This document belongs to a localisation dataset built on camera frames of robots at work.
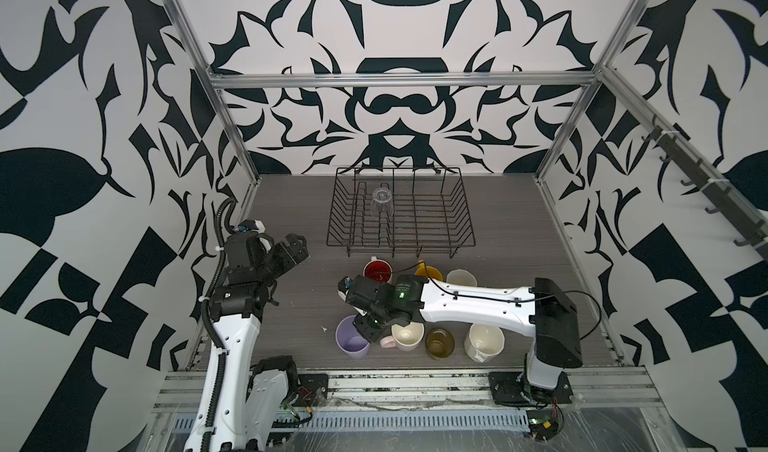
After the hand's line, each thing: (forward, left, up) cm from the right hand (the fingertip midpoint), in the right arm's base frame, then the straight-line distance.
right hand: (361, 326), depth 74 cm
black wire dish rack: (+45, -11, -10) cm, 48 cm away
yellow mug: (+16, -17, -3) cm, 24 cm away
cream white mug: (-2, -32, -9) cm, 33 cm away
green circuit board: (-19, -43, -13) cm, 48 cm away
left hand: (+17, +17, +12) cm, 27 cm away
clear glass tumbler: (+41, -5, -2) cm, 41 cm away
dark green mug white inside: (+14, -27, -2) cm, 30 cm away
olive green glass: (-1, -20, -11) cm, 23 cm away
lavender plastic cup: (-1, +4, -9) cm, 10 cm away
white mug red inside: (+17, -4, -4) cm, 18 cm away
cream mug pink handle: (0, -11, -10) cm, 15 cm away
